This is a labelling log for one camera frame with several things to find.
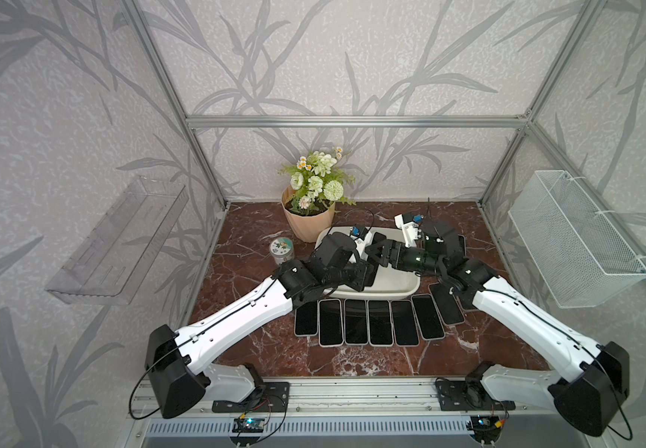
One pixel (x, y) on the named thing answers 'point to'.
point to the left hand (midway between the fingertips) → (374, 270)
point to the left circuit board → (247, 425)
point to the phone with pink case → (330, 323)
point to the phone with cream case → (381, 333)
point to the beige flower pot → (306, 228)
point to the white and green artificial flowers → (316, 181)
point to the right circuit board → (486, 425)
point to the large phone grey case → (428, 316)
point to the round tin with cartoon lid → (282, 249)
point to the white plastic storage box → (389, 283)
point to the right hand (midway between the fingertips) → (371, 251)
